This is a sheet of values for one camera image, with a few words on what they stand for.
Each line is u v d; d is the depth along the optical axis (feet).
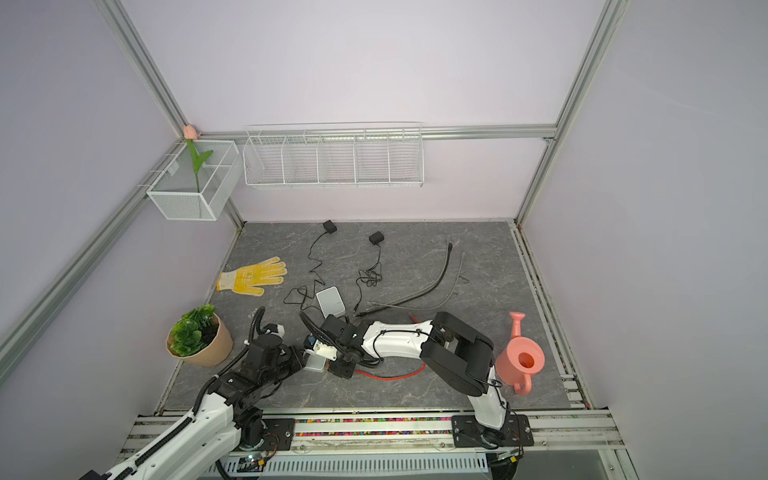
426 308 3.17
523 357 2.47
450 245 3.70
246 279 3.41
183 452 1.63
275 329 2.62
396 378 2.71
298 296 3.26
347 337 2.19
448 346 1.73
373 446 2.42
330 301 3.17
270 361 2.22
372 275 3.42
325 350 2.52
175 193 2.53
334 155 3.25
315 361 2.74
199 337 2.48
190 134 2.93
